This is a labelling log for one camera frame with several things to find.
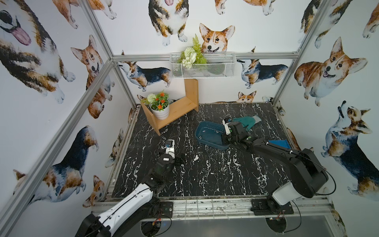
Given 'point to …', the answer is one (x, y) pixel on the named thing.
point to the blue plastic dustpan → (283, 143)
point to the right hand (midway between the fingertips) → (226, 130)
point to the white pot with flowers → (159, 105)
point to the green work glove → (249, 122)
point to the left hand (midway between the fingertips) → (177, 145)
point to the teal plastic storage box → (209, 133)
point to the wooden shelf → (178, 108)
